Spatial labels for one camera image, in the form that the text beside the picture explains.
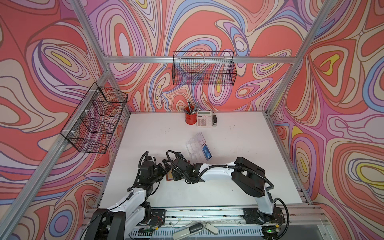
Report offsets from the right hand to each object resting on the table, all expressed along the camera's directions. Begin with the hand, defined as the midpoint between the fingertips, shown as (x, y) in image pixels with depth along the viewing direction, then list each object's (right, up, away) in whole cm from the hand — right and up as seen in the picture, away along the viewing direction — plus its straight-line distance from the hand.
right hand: (176, 176), depth 88 cm
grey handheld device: (+11, -17, -21) cm, 29 cm away
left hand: (-2, +7, -1) cm, 7 cm away
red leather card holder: (-4, +1, -3) cm, 5 cm away
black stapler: (+26, +35, +21) cm, 48 cm away
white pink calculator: (+19, +35, +27) cm, 48 cm away
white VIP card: (+16, +21, +17) cm, 32 cm away
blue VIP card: (+18, +14, 0) cm, 23 cm away
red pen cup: (+9, +38, +17) cm, 43 cm away
